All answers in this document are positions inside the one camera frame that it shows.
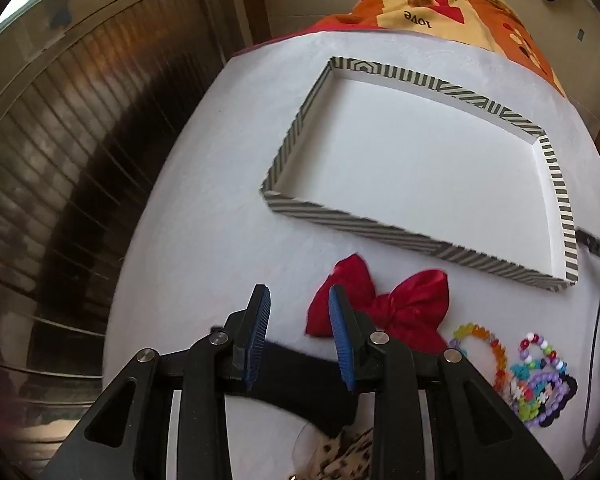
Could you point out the black fuzzy scrunchie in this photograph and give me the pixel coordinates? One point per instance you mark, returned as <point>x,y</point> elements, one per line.
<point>300,380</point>

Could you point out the brown wooden door frame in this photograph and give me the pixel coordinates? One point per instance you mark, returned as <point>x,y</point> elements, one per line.
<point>250,5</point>

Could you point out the red satin hair bow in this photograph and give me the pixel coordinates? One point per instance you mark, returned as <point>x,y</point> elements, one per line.
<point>410,305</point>

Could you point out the leopard print hair bow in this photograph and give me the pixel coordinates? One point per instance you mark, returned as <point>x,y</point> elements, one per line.
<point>335,455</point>

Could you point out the small wall sticker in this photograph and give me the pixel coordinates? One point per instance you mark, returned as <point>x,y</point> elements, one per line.
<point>580,35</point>

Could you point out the striped shallow tray box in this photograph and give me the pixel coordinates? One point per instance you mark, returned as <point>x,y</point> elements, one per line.
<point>405,160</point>

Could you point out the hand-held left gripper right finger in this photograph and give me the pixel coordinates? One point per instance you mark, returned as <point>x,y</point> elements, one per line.
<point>341,340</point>

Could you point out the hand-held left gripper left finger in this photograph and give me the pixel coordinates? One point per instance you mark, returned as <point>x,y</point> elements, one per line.
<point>257,335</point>

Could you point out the wooden shutter door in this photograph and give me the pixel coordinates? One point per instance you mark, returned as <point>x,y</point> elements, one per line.
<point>105,135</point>

